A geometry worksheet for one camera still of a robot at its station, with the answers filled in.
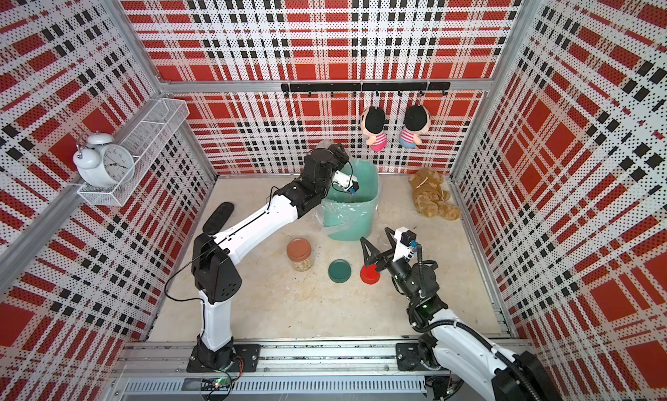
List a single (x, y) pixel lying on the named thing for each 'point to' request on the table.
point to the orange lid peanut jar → (300, 249)
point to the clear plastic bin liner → (346, 218)
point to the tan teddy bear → (431, 200)
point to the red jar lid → (369, 274)
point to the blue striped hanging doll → (417, 121)
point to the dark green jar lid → (340, 271)
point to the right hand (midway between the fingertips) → (377, 233)
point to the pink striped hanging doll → (374, 127)
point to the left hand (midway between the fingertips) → (331, 144)
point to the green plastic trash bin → (367, 175)
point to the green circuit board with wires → (222, 384)
